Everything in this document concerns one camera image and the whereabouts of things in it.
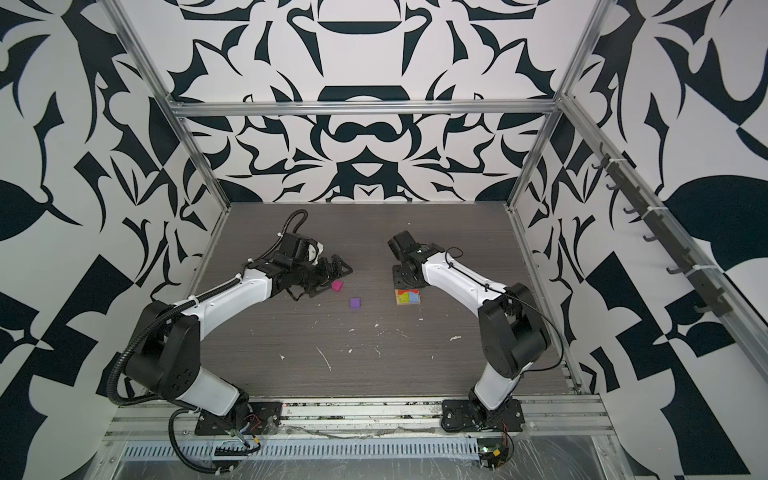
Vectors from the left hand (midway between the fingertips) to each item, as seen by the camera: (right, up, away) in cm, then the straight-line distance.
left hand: (346, 271), depth 86 cm
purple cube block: (+2, -11, +8) cm, 13 cm away
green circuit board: (+36, -41, -15) cm, 57 cm away
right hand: (+17, -2, +4) cm, 18 cm away
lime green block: (+16, -9, +6) cm, 20 cm away
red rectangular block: (+16, -7, +8) cm, 20 cm away
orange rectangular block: (+20, -9, +6) cm, 22 cm away
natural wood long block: (+18, -11, +7) cm, 22 cm away
